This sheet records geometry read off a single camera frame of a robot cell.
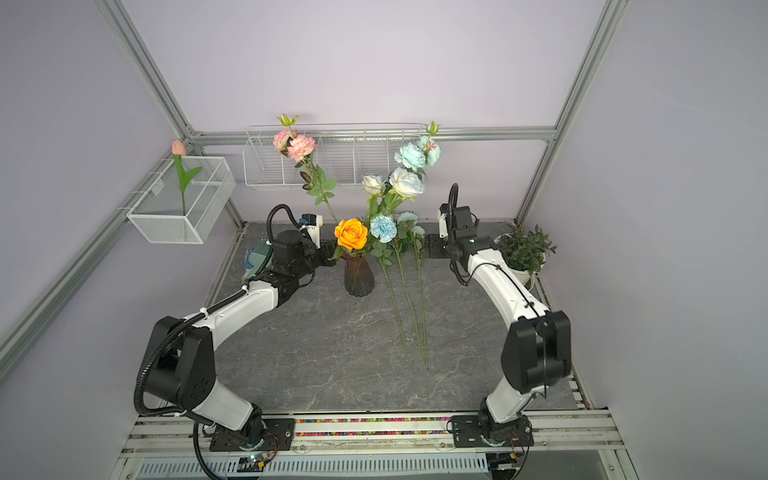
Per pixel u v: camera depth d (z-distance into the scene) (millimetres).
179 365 443
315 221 771
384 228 723
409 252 1117
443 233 771
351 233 668
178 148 845
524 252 869
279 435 738
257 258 1095
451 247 646
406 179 680
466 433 736
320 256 766
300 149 742
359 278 938
